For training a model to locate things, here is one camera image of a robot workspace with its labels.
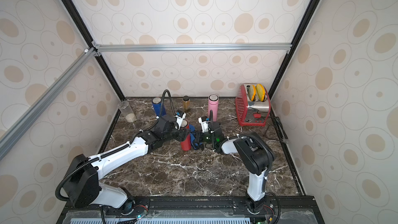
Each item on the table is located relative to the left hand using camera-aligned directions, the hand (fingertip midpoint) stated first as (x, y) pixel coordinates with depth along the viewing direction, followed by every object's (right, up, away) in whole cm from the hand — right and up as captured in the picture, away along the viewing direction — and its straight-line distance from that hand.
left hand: (189, 127), depth 82 cm
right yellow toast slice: (+43, +21, +13) cm, 50 cm away
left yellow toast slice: (+38, +21, +15) cm, 46 cm away
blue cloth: (+2, -10, +5) cm, 12 cm away
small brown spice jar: (-4, +15, +25) cm, 30 cm away
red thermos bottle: (-3, -12, +9) cm, 15 cm away
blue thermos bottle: (-20, +10, +12) cm, 25 cm away
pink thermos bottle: (+14, +12, +10) cm, 21 cm away
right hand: (-1, -6, +8) cm, 10 cm away
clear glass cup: (-42, +9, +18) cm, 47 cm away
